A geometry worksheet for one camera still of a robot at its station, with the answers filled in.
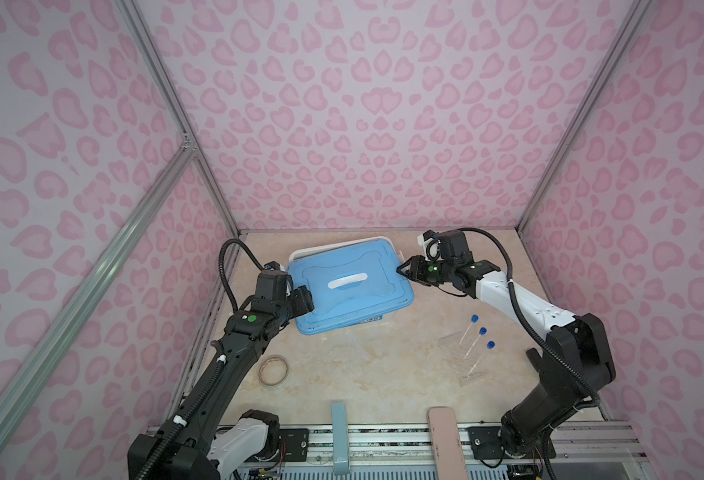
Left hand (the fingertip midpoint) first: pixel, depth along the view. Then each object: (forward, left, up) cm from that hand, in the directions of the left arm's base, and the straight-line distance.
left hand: (302, 292), depth 80 cm
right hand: (+7, -28, +1) cm, 28 cm away
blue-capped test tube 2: (-15, -47, -3) cm, 50 cm away
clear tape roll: (-14, +10, -19) cm, 25 cm away
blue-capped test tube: (-7, -45, -4) cm, 46 cm away
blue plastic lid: (+2, -14, -1) cm, 14 cm away
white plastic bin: (+18, -11, -1) cm, 21 cm away
